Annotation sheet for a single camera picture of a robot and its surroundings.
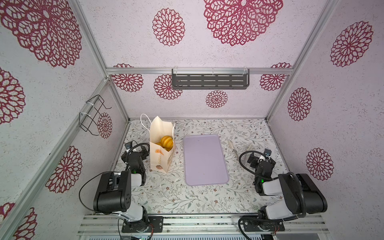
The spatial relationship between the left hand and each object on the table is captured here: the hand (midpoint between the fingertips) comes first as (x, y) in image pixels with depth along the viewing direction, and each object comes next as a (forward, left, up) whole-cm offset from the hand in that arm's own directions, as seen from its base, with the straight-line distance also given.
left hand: (134, 151), depth 92 cm
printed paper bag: (-9, -18, +5) cm, 21 cm away
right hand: (-3, -78, +1) cm, 78 cm away
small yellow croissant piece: (0, -21, +8) cm, 23 cm away
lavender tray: (-3, -44, -11) cm, 45 cm away
